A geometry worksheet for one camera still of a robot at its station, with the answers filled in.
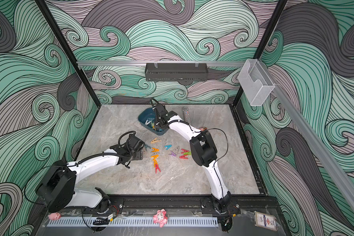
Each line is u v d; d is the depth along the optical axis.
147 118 1.10
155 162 0.88
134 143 0.69
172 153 0.92
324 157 0.49
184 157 0.90
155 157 0.90
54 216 0.69
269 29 0.78
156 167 0.86
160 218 0.67
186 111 1.13
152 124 1.07
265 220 0.68
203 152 0.55
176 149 0.94
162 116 0.71
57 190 0.42
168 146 0.95
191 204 0.75
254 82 0.78
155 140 0.98
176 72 0.95
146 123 1.07
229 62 0.95
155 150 0.94
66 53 0.88
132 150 0.68
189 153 0.92
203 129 0.57
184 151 0.94
